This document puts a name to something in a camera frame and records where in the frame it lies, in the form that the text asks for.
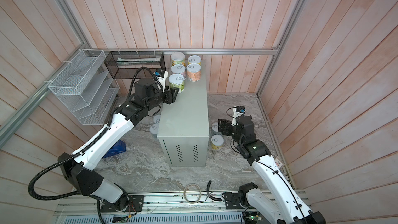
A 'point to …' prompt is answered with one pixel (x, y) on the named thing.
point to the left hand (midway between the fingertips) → (174, 90)
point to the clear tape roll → (185, 197)
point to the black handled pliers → (208, 195)
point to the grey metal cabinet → (183, 129)
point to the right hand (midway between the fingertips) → (224, 120)
